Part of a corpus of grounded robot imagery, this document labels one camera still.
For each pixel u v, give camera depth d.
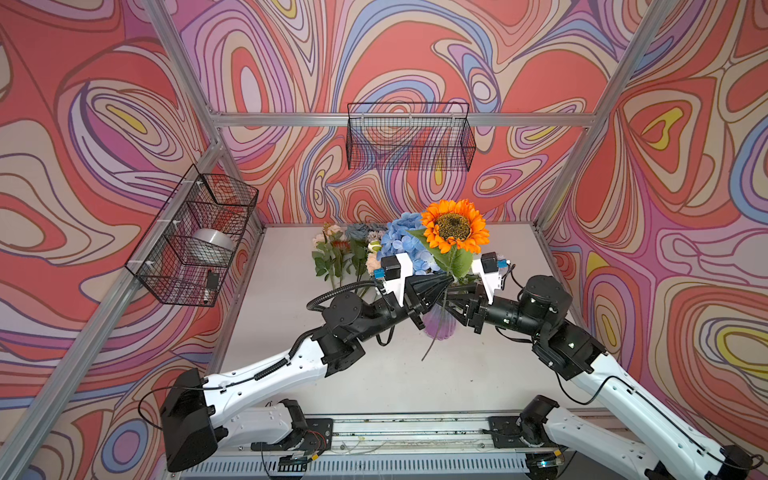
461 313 0.56
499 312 0.55
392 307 0.51
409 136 0.96
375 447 0.72
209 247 0.70
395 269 0.46
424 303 0.52
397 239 0.54
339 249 1.05
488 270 0.54
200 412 0.39
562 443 0.60
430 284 0.51
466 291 0.59
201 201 0.77
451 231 0.43
